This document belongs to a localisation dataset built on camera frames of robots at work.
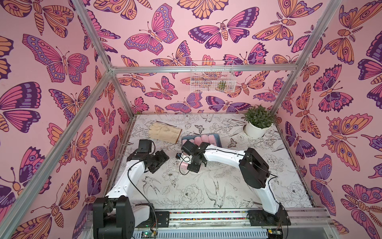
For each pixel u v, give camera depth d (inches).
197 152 26.3
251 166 22.5
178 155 32.0
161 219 28.8
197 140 39.5
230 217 29.5
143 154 26.0
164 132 42.7
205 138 39.7
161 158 30.1
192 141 39.7
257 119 36.1
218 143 40.1
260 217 28.8
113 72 37.1
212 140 39.5
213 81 41.5
